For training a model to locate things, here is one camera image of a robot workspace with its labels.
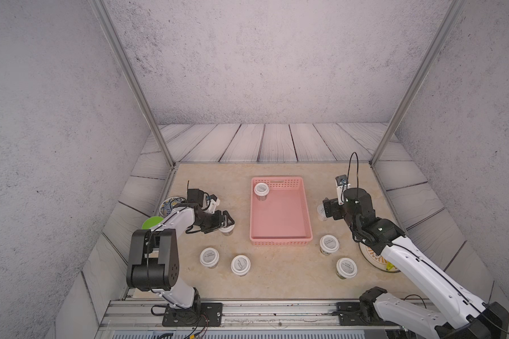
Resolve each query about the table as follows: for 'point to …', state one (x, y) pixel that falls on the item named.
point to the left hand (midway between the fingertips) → (229, 223)
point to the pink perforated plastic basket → (282, 219)
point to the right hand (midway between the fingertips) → (341, 195)
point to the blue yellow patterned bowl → (167, 203)
